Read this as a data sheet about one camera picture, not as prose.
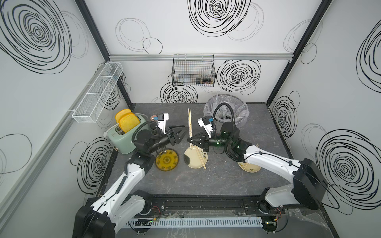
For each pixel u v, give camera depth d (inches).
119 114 33.2
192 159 35.2
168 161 35.1
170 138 23.6
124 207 21.5
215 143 24.8
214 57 35.9
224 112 37.1
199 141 25.4
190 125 25.3
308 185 16.4
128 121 32.7
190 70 48.7
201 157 35.2
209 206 29.7
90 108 28.3
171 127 27.1
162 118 24.1
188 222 27.8
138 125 20.4
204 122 24.4
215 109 24.4
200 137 25.1
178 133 27.3
